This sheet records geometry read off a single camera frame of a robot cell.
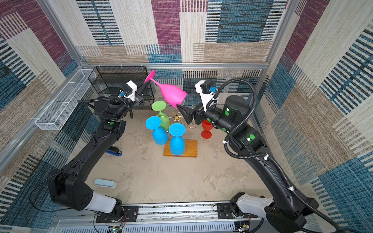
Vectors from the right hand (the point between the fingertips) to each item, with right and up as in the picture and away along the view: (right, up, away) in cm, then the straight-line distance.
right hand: (189, 100), depth 56 cm
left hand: (-17, +9, +4) cm, 19 cm away
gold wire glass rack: (-6, -5, +17) cm, 19 cm away
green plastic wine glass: (-15, 0, +19) cm, 24 cm away
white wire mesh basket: (-64, -6, +15) cm, 66 cm away
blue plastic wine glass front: (-6, -18, +15) cm, 24 cm away
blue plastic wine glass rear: (-15, -15, +21) cm, 30 cm away
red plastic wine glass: (+11, -11, +33) cm, 37 cm away
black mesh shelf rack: (-58, +21, +50) cm, 79 cm away
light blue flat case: (-46, -42, +25) cm, 67 cm away
